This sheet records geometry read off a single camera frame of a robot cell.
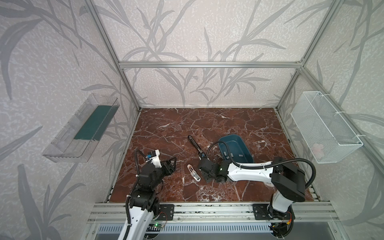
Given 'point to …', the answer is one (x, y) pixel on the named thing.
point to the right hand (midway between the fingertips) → (205, 167)
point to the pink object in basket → (318, 150)
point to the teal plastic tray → (238, 149)
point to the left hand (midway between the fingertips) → (175, 155)
